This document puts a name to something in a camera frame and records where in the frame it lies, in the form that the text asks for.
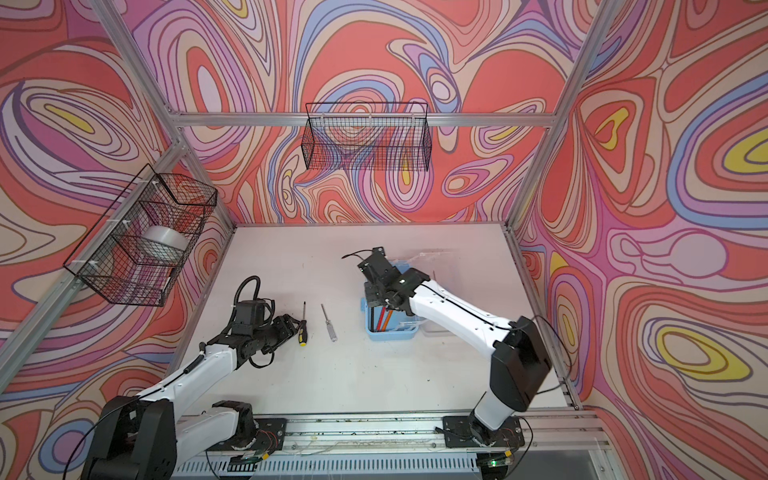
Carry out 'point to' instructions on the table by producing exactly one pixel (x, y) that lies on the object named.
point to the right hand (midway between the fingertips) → (382, 296)
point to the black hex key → (372, 319)
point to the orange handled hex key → (386, 321)
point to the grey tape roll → (164, 244)
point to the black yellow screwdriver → (303, 332)
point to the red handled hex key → (381, 316)
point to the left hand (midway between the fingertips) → (299, 325)
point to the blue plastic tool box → (390, 324)
